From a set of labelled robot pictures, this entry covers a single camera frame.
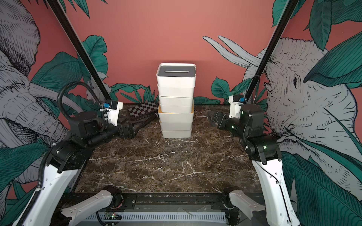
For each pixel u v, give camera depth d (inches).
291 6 27.1
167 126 35.5
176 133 38.2
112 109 19.0
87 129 15.2
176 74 24.9
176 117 32.3
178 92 27.1
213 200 28.9
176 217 27.6
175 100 28.6
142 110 43.9
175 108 29.7
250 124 15.9
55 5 27.1
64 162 14.5
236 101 19.7
